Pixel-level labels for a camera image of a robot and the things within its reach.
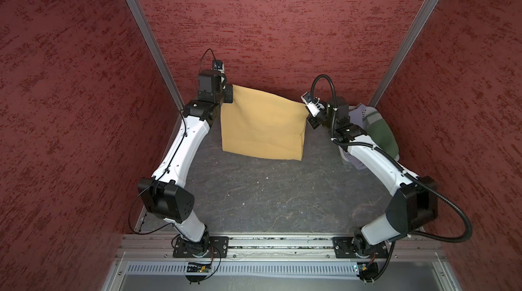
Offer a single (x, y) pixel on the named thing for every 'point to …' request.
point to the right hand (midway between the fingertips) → (308, 108)
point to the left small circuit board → (202, 269)
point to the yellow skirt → (259, 124)
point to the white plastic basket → (358, 112)
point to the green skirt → (380, 133)
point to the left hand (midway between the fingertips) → (223, 89)
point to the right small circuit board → (362, 267)
